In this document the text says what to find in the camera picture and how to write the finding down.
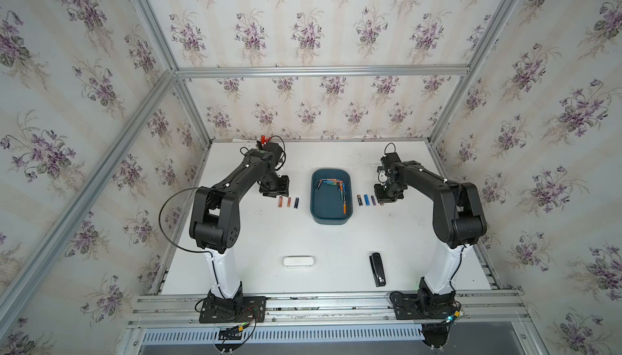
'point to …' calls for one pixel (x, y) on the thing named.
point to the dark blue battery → (296, 201)
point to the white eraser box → (298, 261)
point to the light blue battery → (367, 200)
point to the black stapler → (377, 270)
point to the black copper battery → (359, 199)
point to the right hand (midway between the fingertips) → (383, 199)
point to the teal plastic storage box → (330, 196)
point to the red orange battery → (289, 202)
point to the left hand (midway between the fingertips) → (284, 194)
